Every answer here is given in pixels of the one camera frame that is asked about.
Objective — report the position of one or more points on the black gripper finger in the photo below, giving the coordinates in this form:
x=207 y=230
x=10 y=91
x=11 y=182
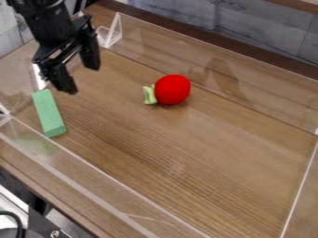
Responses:
x=90 y=49
x=57 y=74

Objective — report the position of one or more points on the small light green toy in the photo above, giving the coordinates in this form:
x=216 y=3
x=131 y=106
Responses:
x=150 y=99

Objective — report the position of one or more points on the green rectangular block stick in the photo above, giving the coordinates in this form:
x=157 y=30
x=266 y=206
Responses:
x=48 y=112

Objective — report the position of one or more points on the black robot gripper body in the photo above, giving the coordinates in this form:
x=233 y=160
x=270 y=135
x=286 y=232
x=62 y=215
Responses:
x=54 y=29

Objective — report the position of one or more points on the clear acrylic corner bracket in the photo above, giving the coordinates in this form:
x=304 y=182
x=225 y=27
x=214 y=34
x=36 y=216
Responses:
x=110 y=35

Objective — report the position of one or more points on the black metal bracket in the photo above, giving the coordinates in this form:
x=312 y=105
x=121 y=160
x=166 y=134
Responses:
x=50 y=224

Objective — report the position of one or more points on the red plush ball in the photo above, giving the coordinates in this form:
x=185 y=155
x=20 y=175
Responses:
x=171 y=89

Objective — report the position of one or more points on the clear acrylic tray wall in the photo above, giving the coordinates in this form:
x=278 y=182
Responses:
x=218 y=167

